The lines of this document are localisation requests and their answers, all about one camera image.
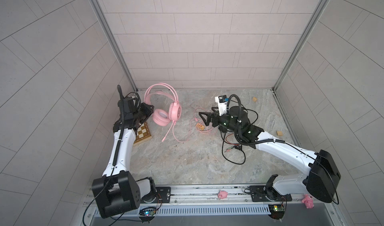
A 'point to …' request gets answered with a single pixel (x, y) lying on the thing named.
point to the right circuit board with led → (277, 211)
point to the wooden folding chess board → (143, 134)
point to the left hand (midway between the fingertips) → (156, 103)
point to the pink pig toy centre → (222, 194)
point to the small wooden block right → (279, 133)
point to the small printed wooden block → (200, 126)
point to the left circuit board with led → (147, 214)
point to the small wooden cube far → (254, 99)
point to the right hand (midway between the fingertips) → (205, 112)
